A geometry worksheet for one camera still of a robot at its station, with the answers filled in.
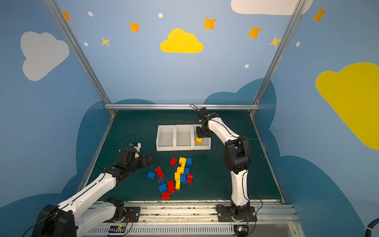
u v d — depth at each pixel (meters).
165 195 0.81
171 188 0.82
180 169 0.89
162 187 0.82
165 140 1.04
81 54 0.86
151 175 0.87
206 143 1.02
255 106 1.17
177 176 0.86
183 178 0.84
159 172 0.87
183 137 1.05
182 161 0.91
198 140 0.98
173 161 0.93
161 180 0.85
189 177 0.86
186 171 0.88
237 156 0.55
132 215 0.74
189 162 0.91
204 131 0.82
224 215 0.74
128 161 0.65
